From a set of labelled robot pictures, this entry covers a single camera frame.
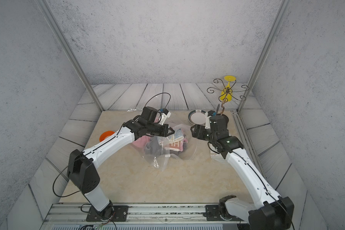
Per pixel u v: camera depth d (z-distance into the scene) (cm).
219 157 94
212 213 72
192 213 74
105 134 102
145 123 64
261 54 88
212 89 88
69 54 87
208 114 69
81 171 45
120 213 73
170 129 77
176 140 88
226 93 89
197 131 67
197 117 118
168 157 77
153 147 82
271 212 37
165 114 74
